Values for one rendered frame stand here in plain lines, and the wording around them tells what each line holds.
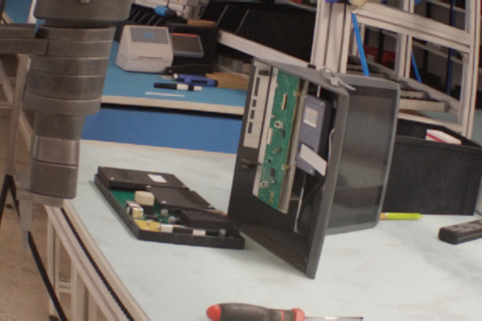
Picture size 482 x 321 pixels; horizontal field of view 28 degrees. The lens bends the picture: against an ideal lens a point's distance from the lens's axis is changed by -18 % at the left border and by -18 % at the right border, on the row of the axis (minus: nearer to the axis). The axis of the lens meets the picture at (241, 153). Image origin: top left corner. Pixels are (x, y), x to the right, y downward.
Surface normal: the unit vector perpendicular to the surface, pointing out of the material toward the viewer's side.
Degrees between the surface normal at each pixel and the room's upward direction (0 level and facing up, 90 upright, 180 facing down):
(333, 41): 90
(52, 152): 70
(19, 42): 90
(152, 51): 41
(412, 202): 90
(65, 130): 101
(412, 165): 90
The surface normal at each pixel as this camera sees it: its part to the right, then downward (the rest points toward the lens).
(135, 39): 0.29, -0.74
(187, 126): 0.32, 0.22
